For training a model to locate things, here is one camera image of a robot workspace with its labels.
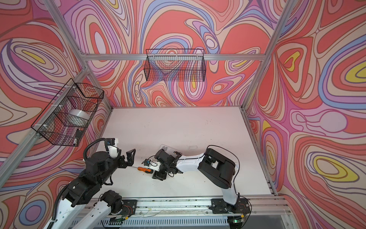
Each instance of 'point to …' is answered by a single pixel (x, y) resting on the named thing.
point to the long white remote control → (174, 152)
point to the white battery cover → (192, 147)
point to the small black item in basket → (78, 134)
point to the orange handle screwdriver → (147, 170)
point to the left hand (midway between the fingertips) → (129, 149)
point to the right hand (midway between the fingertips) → (157, 174)
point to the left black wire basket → (64, 120)
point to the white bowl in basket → (79, 113)
